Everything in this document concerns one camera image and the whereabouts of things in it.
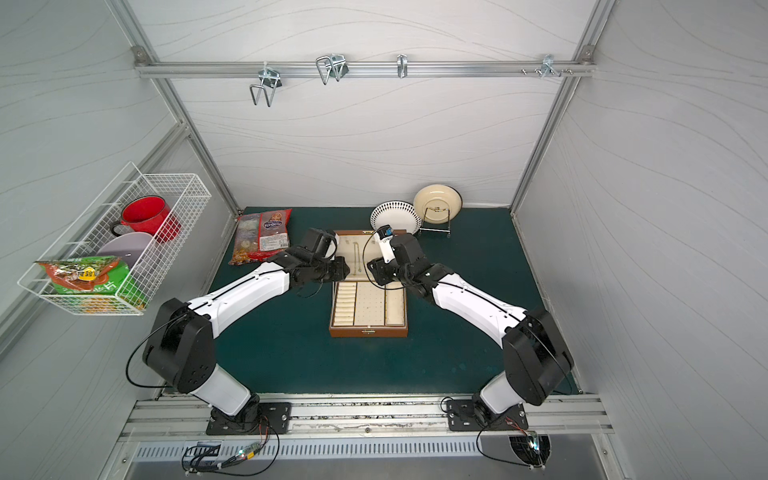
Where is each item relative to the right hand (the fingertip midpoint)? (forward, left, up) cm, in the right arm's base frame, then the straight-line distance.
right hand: (374, 260), depth 83 cm
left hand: (-1, +8, -5) cm, 9 cm away
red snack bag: (+18, +44, -13) cm, 50 cm away
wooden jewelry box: (-9, +4, -13) cm, 16 cm away
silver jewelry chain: (+6, +6, -1) cm, 9 cm away
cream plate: (+29, -20, -5) cm, 35 cm away
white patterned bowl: (+34, -6, -17) cm, 39 cm away
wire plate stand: (+26, -25, -17) cm, 40 cm away
